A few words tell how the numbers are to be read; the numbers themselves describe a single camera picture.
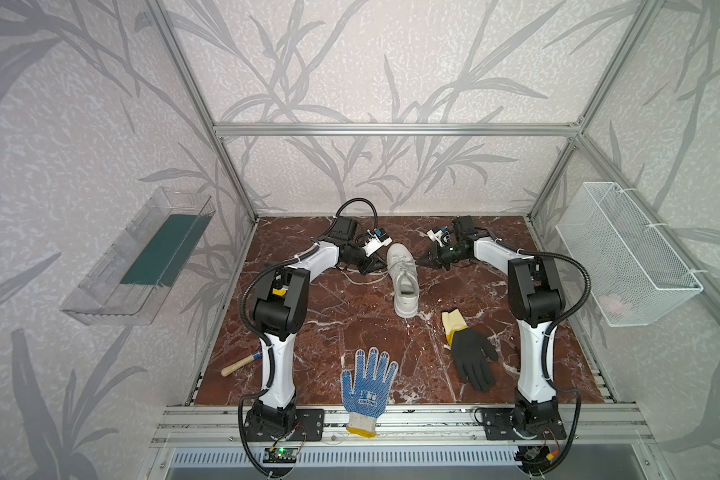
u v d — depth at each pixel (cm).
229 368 82
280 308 55
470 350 86
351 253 87
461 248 81
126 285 63
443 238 95
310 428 74
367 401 77
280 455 72
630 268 63
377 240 87
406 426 75
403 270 93
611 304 72
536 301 59
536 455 74
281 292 59
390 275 99
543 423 68
